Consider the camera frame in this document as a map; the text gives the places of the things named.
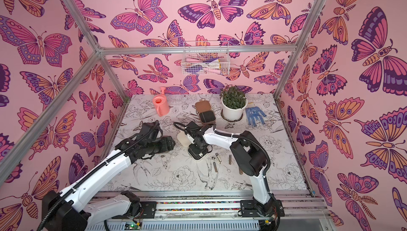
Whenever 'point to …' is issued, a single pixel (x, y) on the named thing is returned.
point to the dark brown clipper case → (206, 115)
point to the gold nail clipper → (218, 157)
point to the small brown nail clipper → (230, 159)
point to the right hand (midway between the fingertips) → (197, 148)
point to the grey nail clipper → (215, 168)
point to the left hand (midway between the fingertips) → (171, 143)
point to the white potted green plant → (233, 102)
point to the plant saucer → (228, 121)
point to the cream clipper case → (197, 153)
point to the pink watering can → (160, 102)
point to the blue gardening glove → (253, 113)
